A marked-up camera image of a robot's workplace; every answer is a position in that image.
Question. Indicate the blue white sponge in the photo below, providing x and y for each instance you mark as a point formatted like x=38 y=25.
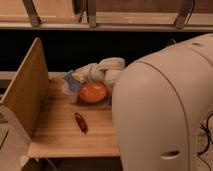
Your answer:
x=73 y=84

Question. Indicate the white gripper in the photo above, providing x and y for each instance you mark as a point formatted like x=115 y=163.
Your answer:
x=84 y=74

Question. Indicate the dark right side panel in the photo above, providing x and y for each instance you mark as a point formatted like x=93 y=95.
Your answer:
x=171 y=42

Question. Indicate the dark red chili pepper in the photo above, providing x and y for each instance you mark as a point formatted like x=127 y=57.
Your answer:
x=81 y=123

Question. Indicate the translucent ceramic cup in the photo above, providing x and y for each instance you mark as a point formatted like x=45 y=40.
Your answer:
x=72 y=96

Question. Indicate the orange bowl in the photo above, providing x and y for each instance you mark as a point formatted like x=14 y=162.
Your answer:
x=93 y=93

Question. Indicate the wooden left side panel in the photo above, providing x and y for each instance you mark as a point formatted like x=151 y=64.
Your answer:
x=22 y=101

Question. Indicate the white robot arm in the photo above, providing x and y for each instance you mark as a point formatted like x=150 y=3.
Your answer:
x=159 y=102

